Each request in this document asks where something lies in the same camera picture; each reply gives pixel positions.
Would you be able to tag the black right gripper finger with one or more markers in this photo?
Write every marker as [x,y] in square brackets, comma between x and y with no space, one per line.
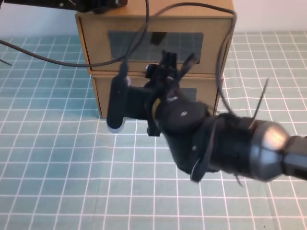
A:
[187,65]

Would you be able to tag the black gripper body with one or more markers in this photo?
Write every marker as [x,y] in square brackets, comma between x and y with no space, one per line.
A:
[167,105]

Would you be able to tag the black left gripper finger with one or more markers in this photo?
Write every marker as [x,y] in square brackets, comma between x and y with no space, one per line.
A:
[169,61]

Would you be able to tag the brown cardboard shoebox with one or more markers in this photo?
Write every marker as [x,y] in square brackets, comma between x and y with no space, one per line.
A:
[201,87]
[182,30]

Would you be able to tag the black second robot arm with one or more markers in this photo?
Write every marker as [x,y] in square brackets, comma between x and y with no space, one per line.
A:
[96,6]

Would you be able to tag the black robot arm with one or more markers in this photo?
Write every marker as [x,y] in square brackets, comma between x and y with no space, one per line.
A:
[203,143]

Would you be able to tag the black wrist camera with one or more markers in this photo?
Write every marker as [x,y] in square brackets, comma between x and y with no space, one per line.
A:
[126,101]

